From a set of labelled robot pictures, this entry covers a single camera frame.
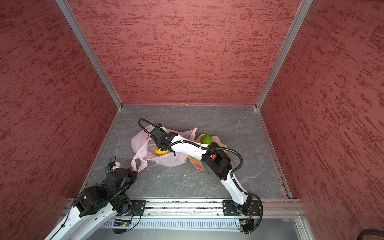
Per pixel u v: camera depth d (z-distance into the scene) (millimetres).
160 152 923
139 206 742
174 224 774
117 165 698
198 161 847
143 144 797
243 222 714
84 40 830
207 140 899
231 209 741
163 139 695
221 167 532
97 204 502
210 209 758
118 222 725
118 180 559
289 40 832
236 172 531
